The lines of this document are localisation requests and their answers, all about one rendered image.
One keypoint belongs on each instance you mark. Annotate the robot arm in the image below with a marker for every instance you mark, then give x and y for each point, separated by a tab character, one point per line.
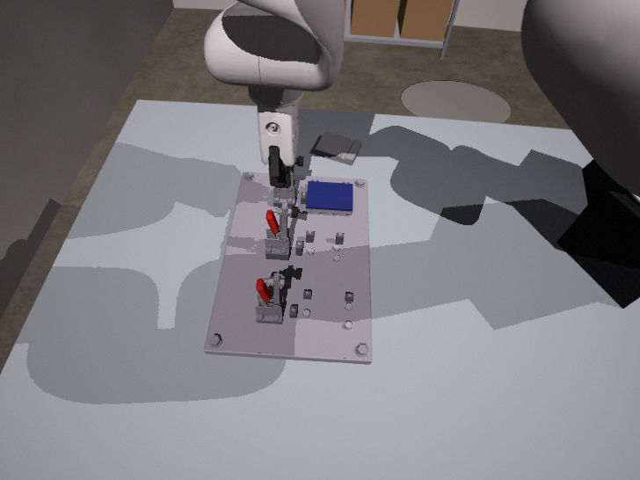
583	54

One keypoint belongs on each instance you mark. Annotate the black toggle clamp with red handle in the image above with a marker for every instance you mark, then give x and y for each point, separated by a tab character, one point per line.
278	241

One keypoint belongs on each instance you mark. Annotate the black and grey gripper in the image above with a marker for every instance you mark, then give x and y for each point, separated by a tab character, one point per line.
278	142

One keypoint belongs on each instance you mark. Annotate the blue rectangular block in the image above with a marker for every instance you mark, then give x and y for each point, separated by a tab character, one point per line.
329	198

